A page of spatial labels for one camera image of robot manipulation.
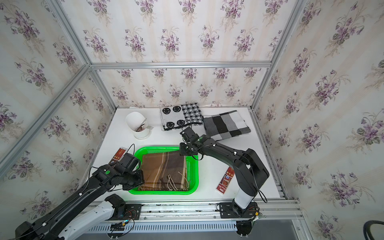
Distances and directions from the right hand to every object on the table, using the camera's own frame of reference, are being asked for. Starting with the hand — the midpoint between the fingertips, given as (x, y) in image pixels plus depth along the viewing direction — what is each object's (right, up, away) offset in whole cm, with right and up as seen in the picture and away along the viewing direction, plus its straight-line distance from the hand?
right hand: (182, 151), depth 86 cm
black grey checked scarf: (+29, +15, +20) cm, 38 cm away
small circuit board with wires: (-30, -33, -15) cm, 47 cm away
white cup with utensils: (-31, +16, +10) cm, 36 cm away
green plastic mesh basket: (+6, -9, +2) cm, 11 cm away
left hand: (-17, -14, -11) cm, 25 cm away
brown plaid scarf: (-10, -10, -6) cm, 15 cm away
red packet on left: (-41, -4, +7) cm, 42 cm away
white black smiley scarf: (-7, +21, +23) cm, 32 cm away
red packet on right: (+23, -17, -5) cm, 29 cm away
